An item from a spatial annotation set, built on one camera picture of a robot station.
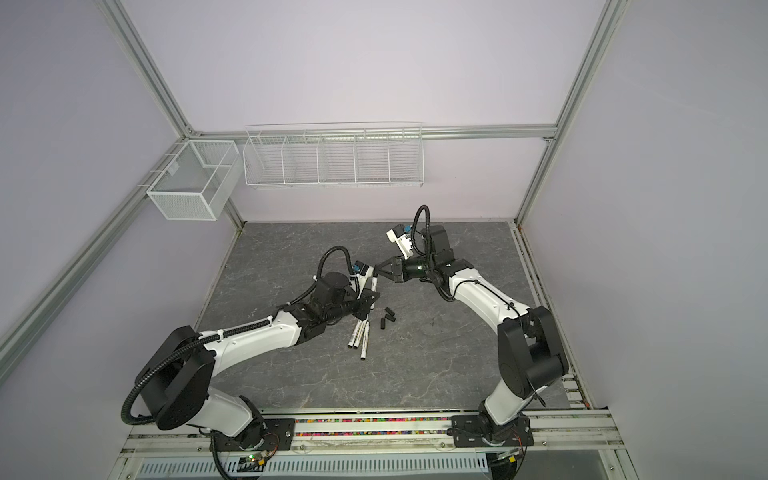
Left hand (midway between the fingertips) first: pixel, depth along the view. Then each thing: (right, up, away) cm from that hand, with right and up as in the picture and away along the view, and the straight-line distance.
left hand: (376, 295), depth 84 cm
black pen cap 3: (+1, -11, +9) cm, 14 cm away
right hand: (0, +6, -3) cm, 7 cm away
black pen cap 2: (+4, -9, +10) cm, 14 cm away
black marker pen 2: (-6, -14, +5) cm, 16 cm away
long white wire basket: (-16, +47, +20) cm, 54 cm away
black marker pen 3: (-4, -15, +5) cm, 16 cm away
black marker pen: (-8, -15, +5) cm, 17 cm away
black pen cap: (+3, -7, +12) cm, 14 cm away
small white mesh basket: (-60, +33, +11) cm, 69 cm away
